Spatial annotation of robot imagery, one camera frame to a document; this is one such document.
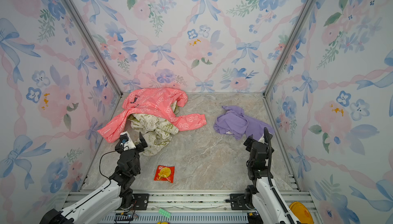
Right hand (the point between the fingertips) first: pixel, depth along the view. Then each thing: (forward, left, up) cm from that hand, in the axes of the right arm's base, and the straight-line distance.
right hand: (259, 138), depth 83 cm
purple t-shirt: (+15, +11, -6) cm, 19 cm away
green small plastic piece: (-34, +48, -10) cm, 60 cm away
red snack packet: (-16, +51, -10) cm, 54 cm away
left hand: (-1, +68, +5) cm, 68 cm away
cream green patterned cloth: (+6, +59, -5) cm, 59 cm away
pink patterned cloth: (+28, +58, -2) cm, 65 cm away
